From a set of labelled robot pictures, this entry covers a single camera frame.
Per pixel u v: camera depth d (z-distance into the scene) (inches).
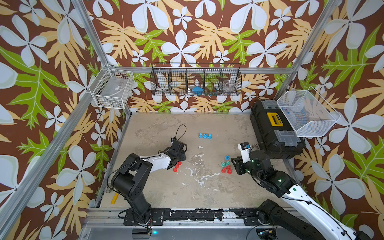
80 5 26.6
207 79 38.2
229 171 34.6
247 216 29.0
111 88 34.1
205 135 40.6
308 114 32.6
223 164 35.7
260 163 21.0
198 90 36.6
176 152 29.3
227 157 36.7
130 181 18.3
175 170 35.7
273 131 34.3
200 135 41.1
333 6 26.7
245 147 25.5
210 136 40.9
